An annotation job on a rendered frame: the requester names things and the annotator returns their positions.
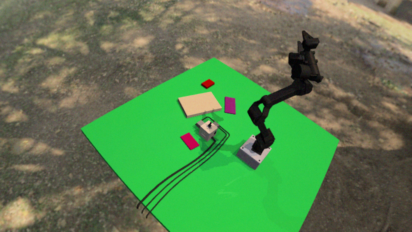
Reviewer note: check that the red flat block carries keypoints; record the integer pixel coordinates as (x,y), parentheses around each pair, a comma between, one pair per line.
(207,84)

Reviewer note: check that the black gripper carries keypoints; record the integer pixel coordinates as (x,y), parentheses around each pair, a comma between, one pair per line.
(307,44)

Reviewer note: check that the tan flat square box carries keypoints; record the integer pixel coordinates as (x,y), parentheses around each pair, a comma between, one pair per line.
(199,104)

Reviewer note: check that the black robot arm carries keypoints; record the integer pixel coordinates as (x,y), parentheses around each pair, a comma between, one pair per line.
(301,74)

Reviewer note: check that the purple flat rectangular slab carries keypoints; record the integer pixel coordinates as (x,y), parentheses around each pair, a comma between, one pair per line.
(230,105)

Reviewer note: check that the beige cube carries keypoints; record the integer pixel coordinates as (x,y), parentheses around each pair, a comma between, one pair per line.
(205,133)

